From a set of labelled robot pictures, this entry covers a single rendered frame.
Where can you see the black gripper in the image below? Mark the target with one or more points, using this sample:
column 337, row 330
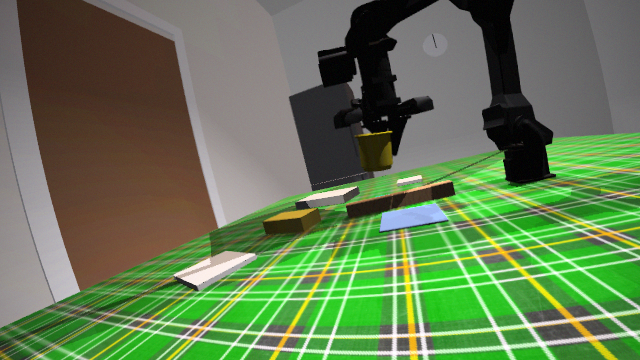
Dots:
column 380, row 94

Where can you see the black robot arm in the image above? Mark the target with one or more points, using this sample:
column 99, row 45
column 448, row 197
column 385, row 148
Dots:
column 509, row 121

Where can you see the brown flat bar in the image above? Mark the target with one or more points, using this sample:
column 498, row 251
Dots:
column 403, row 198

